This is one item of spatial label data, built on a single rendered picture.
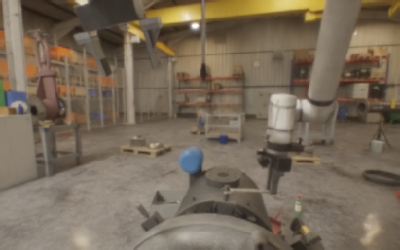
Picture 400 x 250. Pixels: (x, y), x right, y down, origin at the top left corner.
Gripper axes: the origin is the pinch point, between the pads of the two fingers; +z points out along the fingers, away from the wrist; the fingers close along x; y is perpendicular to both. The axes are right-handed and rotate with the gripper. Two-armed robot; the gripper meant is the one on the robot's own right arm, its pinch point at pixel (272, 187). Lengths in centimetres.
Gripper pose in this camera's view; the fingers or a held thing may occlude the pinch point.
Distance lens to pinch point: 80.1
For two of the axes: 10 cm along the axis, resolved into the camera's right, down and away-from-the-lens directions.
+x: 1.0, 1.4, -9.9
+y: -9.9, -0.7, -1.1
